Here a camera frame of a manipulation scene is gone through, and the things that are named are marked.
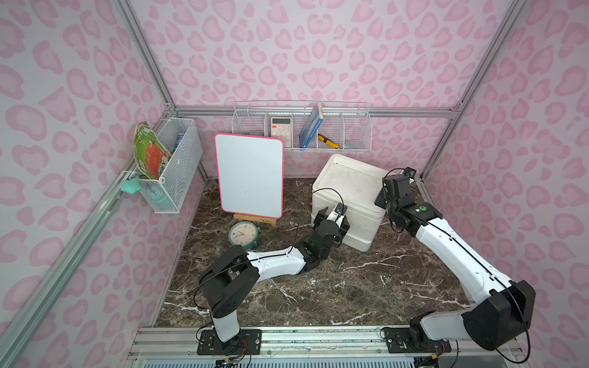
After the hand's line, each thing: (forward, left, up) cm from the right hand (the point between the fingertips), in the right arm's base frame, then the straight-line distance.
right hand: (383, 191), depth 80 cm
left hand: (-3, +17, -6) cm, 18 cm away
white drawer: (-9, +6, -10) cm, 15 cm away
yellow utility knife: (+27, +18, 0) cm, 33 cm away
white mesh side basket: (-7, +70, +8) cm, 71 cm away
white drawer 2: (-1, +21, -4) cm, 22 cm away
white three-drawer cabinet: (+3, +8, -2) cm, 9 cm away
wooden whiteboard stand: (+1, +49, -20) cm, 53 cm away
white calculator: (+29, +38, +6) cm, 48 cm away
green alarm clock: (-4, +54, -23) cm, 59 cm away
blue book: (+24, +25, +10) cm, 37 cm away
